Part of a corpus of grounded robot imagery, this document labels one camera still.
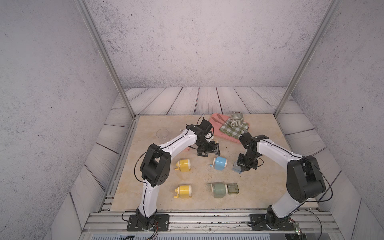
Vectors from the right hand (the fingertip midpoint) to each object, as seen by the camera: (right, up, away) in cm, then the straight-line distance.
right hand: (241, 169), depth 86 cm
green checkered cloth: (+3, +20, +28) cm, 34 cm away
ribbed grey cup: (+5, +29, +28) cm, 41 cm away
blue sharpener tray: (-3, +1, -3) cm, 5 cm away
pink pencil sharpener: (-29, +15, -24) cm, 40 cm away
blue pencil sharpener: (-12, +3, +1) cm, 13 cm away
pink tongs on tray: (-6, +27, +29) cm, 40 cm away
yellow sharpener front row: (-32, -9, -10) cm, 34 cm away
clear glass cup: (-49, +19, +19) cm, 56 cm away
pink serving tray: (-10, +24, +27) cm, 38 cm away
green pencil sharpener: (-14, -8, -10) cm, 18 cm away
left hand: (-14, +8, 0) cm, 16 cm away
